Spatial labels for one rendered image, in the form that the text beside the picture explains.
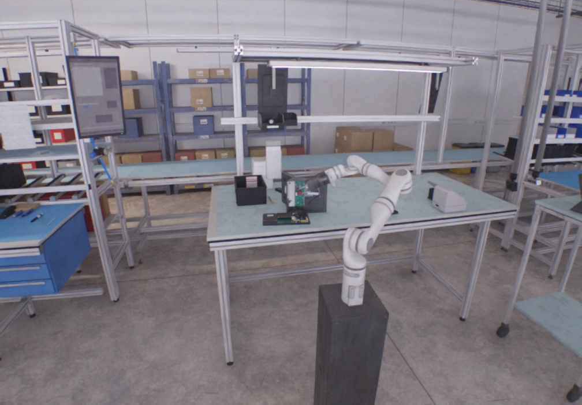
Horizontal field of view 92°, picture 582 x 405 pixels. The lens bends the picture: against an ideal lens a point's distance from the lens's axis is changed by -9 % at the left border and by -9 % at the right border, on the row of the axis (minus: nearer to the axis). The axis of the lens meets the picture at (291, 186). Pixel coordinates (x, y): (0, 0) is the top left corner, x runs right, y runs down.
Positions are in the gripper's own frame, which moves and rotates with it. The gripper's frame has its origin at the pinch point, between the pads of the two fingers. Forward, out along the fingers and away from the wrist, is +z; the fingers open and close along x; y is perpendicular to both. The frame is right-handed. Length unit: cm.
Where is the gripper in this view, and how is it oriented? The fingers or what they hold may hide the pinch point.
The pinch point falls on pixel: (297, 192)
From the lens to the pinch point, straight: 166.9
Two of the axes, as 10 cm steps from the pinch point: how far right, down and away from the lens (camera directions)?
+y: -1.4, -3.0, 9.4
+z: -9.1, 4.2, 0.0
